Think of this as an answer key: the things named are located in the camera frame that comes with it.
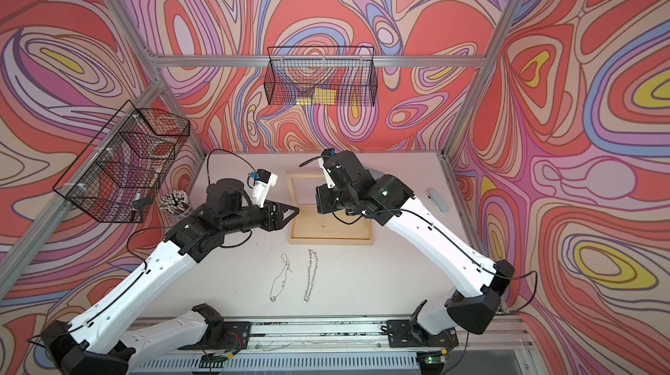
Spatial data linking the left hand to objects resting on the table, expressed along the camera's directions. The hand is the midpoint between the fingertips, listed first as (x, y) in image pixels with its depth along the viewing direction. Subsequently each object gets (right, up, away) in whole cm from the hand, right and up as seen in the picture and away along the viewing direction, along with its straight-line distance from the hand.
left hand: (295, 210), depth 68 cm
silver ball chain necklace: (-8, -26, +16) cm, 31 cm away
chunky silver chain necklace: (+3, -21, +18) cm, 28 cm away
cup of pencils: (-40, +1, +13) cm, 43 cm away
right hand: (+7, +2, -1) cm, 7 cm away
